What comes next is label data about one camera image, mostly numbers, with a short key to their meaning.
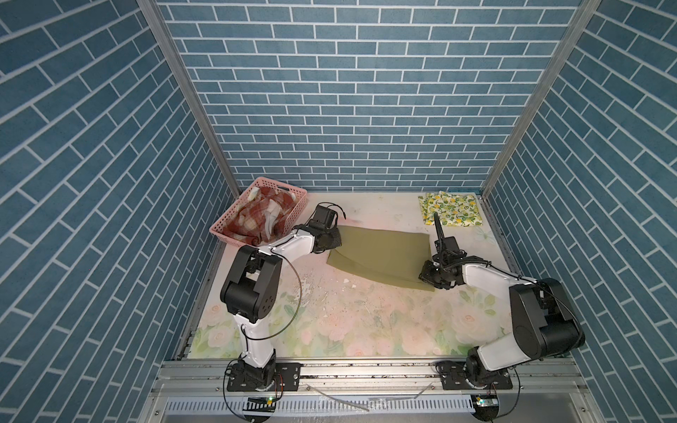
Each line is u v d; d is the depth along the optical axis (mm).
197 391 720
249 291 494
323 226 763
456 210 1125
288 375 738
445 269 695
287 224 1028
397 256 987
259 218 1016
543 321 451
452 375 737
